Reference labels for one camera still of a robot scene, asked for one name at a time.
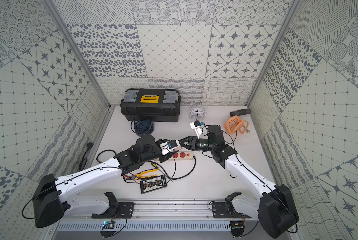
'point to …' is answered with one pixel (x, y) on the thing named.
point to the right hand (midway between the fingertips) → (179, 144)
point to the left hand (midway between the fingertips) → (173, 139)
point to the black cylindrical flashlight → (240, 112)
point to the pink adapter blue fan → (178, 148)
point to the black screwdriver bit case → (153, 184)
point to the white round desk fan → (197, 111)
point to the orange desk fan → (234, 124)
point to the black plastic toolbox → (160, 105)
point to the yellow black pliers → (137, 176)
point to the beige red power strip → (182, 155)
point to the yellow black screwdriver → (155, 166)
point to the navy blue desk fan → (143, 127)
